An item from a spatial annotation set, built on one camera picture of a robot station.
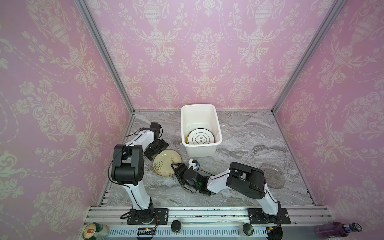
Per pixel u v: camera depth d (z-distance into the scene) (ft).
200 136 3.28
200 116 3.51
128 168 1.61
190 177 2.21
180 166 2.62
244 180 1.77
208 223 2.38
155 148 2.68
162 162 3.02
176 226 2.08
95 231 2.02
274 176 2.86
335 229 2.09
